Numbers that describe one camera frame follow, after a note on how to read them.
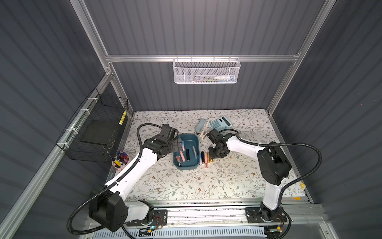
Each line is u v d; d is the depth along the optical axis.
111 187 0.41
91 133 0.72
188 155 0.96
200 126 1.06
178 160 0.92
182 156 0.94
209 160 0.93
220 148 0.69
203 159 0.93
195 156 0.94
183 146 0.99
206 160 0.93
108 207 0.39
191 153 0.97
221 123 1.11
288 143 1.03
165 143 0.59
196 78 0.91
